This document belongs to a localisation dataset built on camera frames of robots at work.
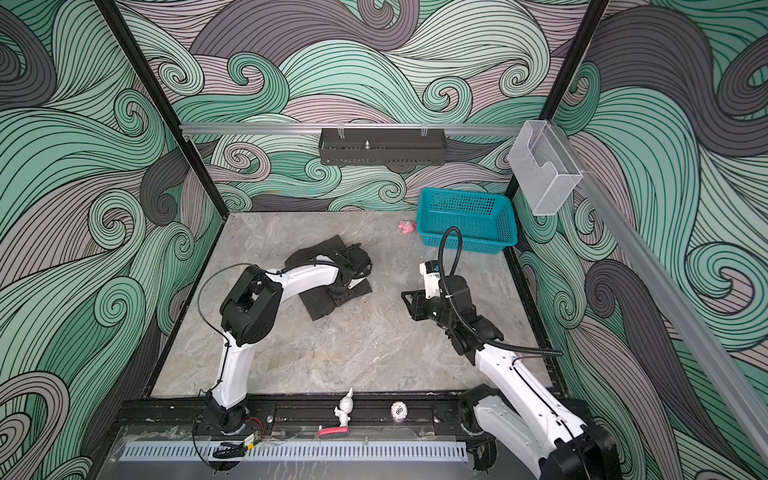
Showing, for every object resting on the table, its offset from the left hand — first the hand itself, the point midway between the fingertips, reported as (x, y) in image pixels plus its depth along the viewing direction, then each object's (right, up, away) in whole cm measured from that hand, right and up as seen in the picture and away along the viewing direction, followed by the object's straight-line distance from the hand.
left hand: (335, 291), depth 97 cm
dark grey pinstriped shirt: (-4, -2, -7) cm, 8 cm away
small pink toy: (+26, +22, +16) cm, 38 cm away
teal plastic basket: (+58, +24, +20) cm, 66 cm away
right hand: (+22, +2, -18) cm, 29 cm away
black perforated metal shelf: (+16, +48, -2) cm, 50 cm away
